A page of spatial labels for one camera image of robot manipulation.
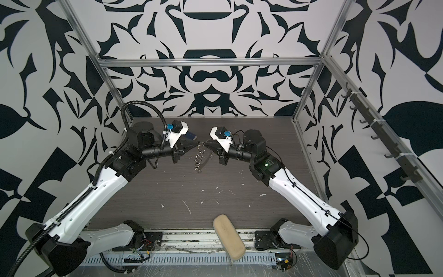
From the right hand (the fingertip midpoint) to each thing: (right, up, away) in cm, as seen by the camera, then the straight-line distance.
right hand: (207, 142), depth 64 cm
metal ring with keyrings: (-3, -5, 0) cm, 6 cm away
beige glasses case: (+8, -40, +9) cm, 42 cm away
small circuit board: (+30, -48, +8) cm, 58 cm away
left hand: (-4, +2, +1) cm, 4 cm away
